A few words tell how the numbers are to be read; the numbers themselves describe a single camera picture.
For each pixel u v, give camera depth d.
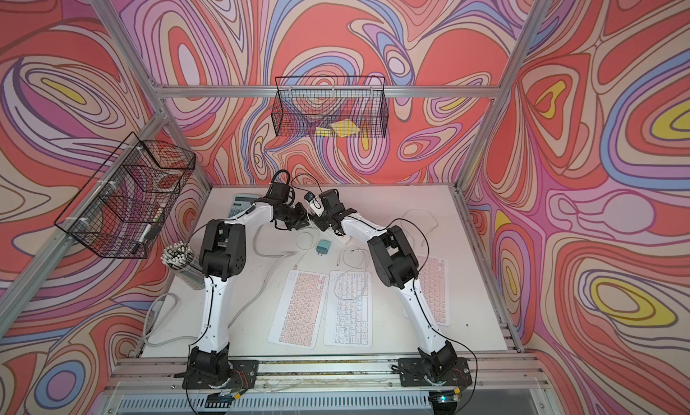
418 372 0.73
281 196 0.89
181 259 0.77
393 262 0.63
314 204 0.91
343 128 0.91
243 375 0.72
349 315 0.84
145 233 0.73
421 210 1.11
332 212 0.84
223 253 0.63
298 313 0.84
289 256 0.93
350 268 0.94
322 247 0.98
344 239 1.01
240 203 1.12
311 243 1.02
